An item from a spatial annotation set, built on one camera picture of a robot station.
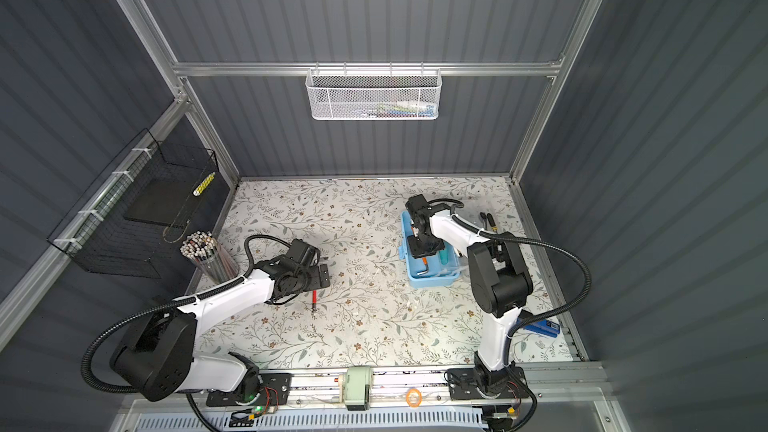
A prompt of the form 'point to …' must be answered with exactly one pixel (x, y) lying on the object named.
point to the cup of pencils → (202, 247)
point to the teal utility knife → (444, 256)
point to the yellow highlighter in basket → (203, 184)
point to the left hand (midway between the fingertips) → (315, 279)
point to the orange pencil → (426, 265)
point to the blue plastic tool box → (437, 271)
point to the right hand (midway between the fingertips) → (425, 253)
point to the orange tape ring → (419, 399)
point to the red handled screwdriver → (314, 300)
